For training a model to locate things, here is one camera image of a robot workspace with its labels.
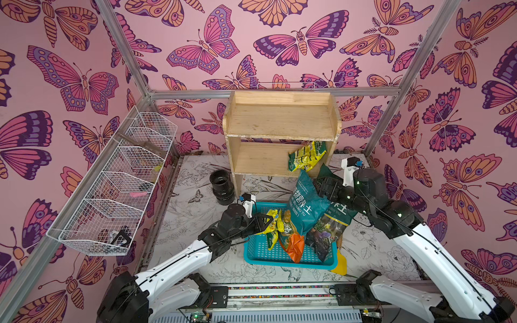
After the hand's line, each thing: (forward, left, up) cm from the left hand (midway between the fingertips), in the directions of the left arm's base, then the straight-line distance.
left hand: (276, 217), depth 75 cm
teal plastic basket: (-7, +7, -18) cm, 21 cm away
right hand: (+5, -15, +14) cm, 21 cm away
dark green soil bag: (-4, -20, -1) cm, 20 cm away
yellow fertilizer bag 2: (+22, -12, +10) cm, 27 cm away
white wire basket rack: (-4, +56, +10) cm, 57 cm away
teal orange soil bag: (+4, -11, +6) cm, 13 cm away
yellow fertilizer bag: (-1, 0, -5) cm, 5 cm away
